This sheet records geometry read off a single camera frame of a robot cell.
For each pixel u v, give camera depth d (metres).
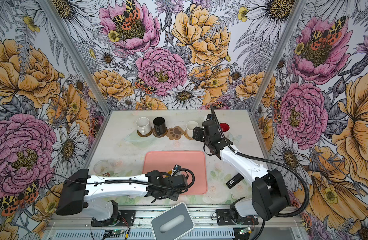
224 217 0.74
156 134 1.06
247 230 0.71
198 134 0.75
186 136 1.05
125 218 0.73
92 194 0.42
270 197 0.42
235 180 0.83
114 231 0.71
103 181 0.45
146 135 1.03
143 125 1.00
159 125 1.02
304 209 0.41
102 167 0.90
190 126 1.00
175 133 1.08
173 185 0.56
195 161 0.95
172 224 0.72
